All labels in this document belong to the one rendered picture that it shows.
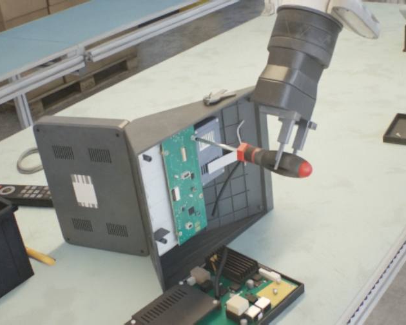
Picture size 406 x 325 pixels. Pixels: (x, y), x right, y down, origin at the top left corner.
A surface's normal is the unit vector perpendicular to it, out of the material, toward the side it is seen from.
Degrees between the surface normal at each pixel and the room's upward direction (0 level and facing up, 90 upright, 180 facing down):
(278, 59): 64
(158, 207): 90
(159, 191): 90
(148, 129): 0
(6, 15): 90
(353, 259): 0
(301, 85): 87
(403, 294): 0
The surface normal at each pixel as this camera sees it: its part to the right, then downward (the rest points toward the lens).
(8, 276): 0.78, 0.20
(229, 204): 0.40, 0.38
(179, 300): -0.12, -0.88
